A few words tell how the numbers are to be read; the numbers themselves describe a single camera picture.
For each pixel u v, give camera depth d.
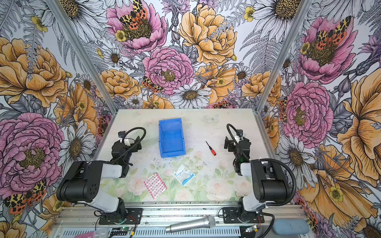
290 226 0.69
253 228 0.71
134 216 0.74
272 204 0.49
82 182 0.46
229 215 0.74
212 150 0.98
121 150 0.71
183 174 0.88
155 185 0.84
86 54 0.90
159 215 0.76
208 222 0.69
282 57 0.91
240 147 0.73
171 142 1.03
